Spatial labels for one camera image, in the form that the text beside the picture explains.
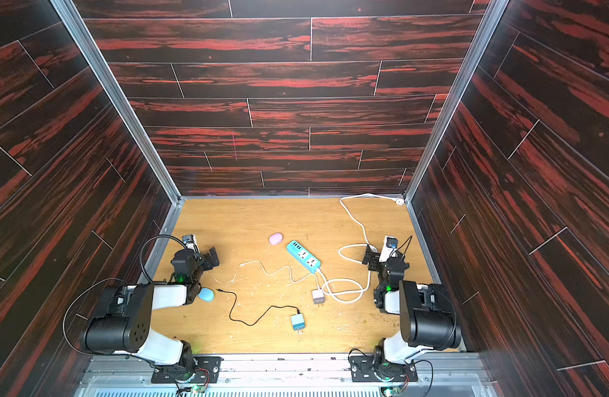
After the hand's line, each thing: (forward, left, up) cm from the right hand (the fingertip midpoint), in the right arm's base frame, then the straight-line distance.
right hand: (386, 247), depth 92 cm
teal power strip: (-2, +32, -5) cm, 32 cm away
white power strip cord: (+8, +5, -8) cm, 12 cm away
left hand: (-3, +70, -2) cm, 71 cm away
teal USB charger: (-27, +32, -7) cm, 43 cm away
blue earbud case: (-19, +66, -7) cm, 69 cm away
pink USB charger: (-18, +26, -7) cm, 32 cm away
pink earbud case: (+8, +44, -8) cm, 45 cm away
